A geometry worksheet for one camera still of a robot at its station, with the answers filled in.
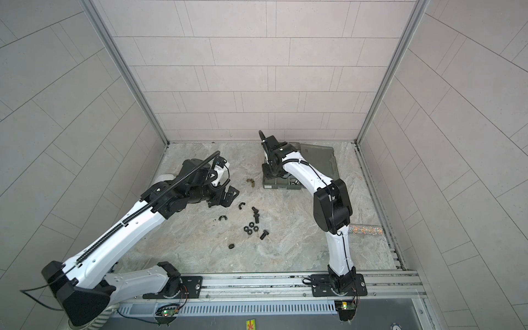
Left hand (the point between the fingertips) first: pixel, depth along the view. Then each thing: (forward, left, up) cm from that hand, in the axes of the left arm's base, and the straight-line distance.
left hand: (234, 186), depth 71 cm
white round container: (+16, +38, -20) cm, 46 cm away
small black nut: (-14, +3, -23) cm, 27 cm away
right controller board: (-34, -39, -22) cm, 56 cm away
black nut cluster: (-5, -4, -23) cm, 24 cm away
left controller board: (-35, +20, -19) cm, 45 cm away
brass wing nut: (+17, -3, -22) cm, 28 cm away
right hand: (+15, -11, -14) cm, 23 cm away
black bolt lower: (-9, -10, -22) cm, 26 cm away
